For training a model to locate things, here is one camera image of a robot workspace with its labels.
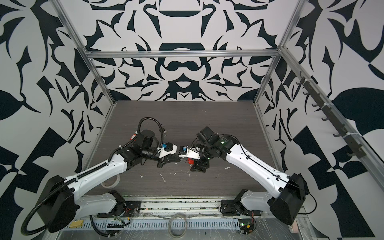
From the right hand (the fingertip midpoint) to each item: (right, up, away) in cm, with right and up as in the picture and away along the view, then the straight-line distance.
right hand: (192, 158), depth 73 cm
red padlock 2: (-39, +7, +26) cm, 48 cm away
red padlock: (-1, -1, -1) cm, 2 cm away
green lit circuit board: (+25, -31, -2) cm, 40 cm away
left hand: (-5, +2, 0) cm, 6 cm away
